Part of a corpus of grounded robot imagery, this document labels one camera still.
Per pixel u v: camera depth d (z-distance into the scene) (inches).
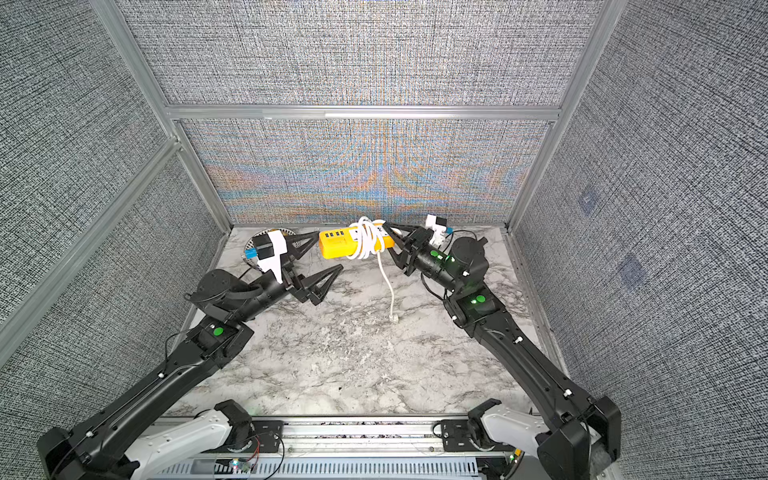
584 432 14.9
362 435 29.5
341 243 22.8
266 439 29.1
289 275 21.6
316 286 20.0
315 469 27.6
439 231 24.7
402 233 24.3
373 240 23.1
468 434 28.5
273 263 19.2
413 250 22.2
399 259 24.2
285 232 44.6
